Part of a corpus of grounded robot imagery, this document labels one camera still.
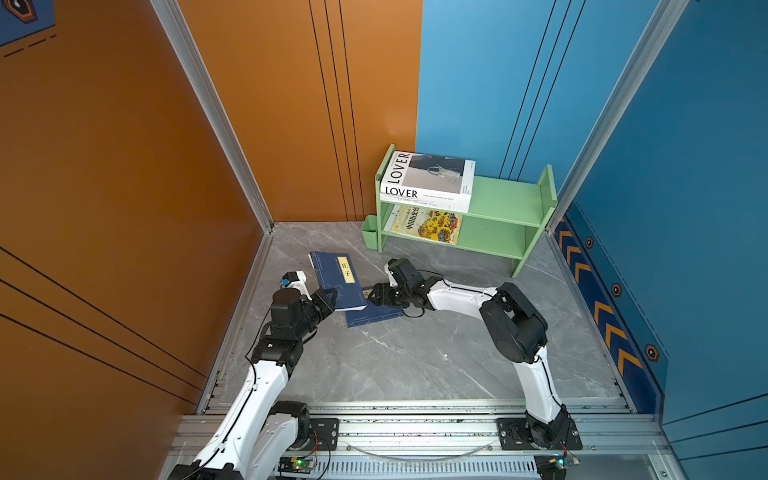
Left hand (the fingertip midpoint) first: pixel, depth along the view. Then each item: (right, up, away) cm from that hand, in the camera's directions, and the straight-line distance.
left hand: (338, 288), depth 80 cm
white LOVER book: (+26, +32, +8) cm, 42 cm away
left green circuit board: (-8, -41, -9) cm, 43 cm away
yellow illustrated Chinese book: (+26, +20, +23) cm, 40 cm away
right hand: (+9, -5, +15) cm, 18 cm away
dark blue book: (-2, +4, +5) cm, 7 cm away
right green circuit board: (+53, -41, -9) cm, 68 cm away
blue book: (+8, -10, +14) cm, 19 cm away
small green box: (+6, +17, +27) cm, 32 cm away
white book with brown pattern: (+32, +23, +5) cm, 40 cm away
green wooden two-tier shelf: (+48, +20, +5) cm, 52 cm away
